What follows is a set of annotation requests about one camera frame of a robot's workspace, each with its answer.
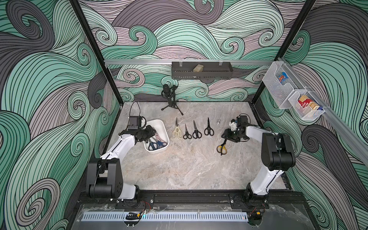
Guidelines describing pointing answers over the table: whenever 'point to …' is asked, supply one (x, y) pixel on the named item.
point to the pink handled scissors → (158, 137)
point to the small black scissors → (187, 135)
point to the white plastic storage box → (160, 127)
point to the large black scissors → (209, 130)
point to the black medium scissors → (196, 134)
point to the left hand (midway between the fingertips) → (153, 130)
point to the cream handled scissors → (177, 132)
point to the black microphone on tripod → (169, 92)
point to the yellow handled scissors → (222, 148)
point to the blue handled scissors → (160, 143)
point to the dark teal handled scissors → (153, 145)
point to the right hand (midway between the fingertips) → (227, 137)
